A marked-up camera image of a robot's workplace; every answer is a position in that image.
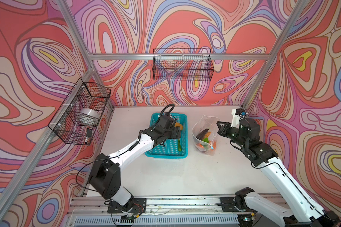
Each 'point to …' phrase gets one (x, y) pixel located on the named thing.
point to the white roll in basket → (87, 117)
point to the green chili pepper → (179, 147)
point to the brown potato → (177, 124)
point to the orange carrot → (200, 145)
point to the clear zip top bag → (205, 134)
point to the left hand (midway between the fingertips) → (176, 130)
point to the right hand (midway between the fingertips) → (217, 125)
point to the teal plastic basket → (170, 151)
